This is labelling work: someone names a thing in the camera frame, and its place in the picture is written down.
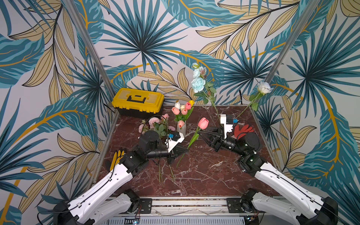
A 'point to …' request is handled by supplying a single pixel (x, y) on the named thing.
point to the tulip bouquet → (183, 111)
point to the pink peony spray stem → (162, 128)
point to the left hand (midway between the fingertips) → (186, 152)
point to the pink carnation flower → (172, 128)
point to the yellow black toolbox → (140, 103)
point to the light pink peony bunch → (140, 128)
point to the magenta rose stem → (165, 117)
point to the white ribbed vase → (183, 130)
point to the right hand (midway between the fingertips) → (198, 131)
